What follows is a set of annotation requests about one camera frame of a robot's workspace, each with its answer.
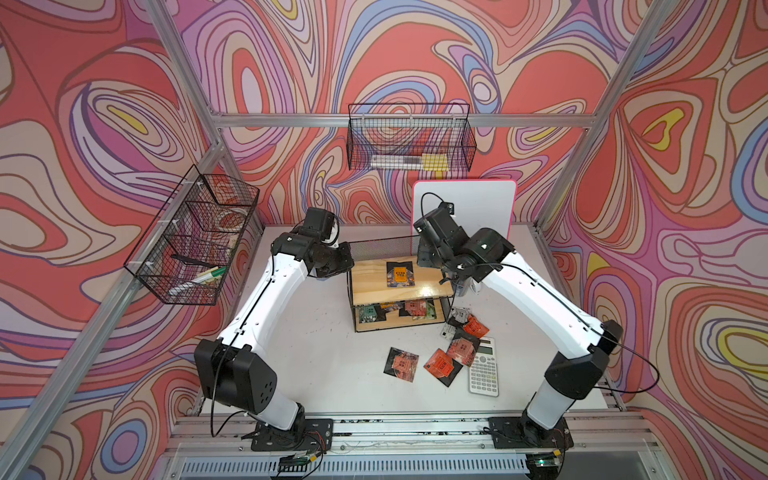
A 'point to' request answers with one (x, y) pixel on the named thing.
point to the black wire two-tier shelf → (391, 289)
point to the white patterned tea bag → (461, 315)
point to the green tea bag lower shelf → (367, 314)
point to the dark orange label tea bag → (400, 274)
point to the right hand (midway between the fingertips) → (431, 258)
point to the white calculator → (483, 374)
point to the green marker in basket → (210, 275)
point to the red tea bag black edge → (401, 364)
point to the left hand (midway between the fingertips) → (355, 262)
